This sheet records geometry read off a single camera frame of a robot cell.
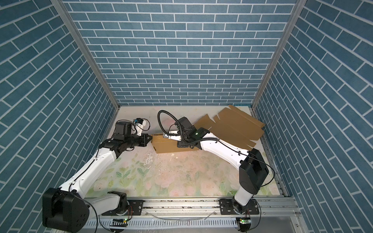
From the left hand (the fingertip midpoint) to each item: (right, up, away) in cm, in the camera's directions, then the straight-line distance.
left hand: (152, 137), depth 82 cm
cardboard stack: (+55, +4, +27) cm, 61 cm away
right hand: (+16, +4, +1) cm, 16 cm away
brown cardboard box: (+6, -4, -2) cm, 7 cm away
